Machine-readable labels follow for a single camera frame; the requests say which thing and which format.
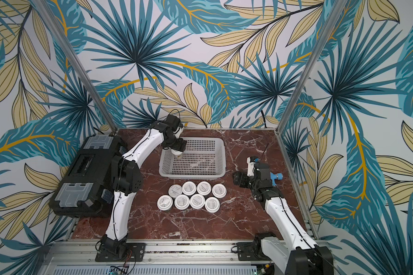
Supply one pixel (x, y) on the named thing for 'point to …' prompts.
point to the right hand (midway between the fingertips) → (240, 174)
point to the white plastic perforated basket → (203, 158)
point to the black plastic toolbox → (84, 191)
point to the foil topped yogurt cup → (175, 191)
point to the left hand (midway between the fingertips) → (177, 147)
